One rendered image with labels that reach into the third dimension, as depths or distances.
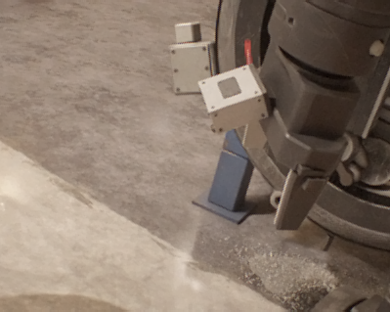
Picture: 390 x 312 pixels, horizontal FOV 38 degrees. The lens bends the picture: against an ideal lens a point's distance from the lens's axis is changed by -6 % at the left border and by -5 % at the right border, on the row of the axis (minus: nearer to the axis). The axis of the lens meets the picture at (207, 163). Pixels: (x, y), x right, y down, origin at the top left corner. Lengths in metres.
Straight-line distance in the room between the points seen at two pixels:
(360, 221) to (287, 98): 0.70
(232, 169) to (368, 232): 0.55
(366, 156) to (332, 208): 0.12
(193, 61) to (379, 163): 0.42
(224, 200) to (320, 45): 1.21
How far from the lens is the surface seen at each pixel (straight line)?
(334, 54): 0.41
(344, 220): 1.12
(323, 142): 0.44
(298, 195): 0.46
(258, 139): 0.55
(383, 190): 1.15
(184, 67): 1.20
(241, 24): 1.10
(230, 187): 1.57
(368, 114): 1.04
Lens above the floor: 0.76
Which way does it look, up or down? 24 degrees down
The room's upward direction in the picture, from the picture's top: 15 degrees clockwise
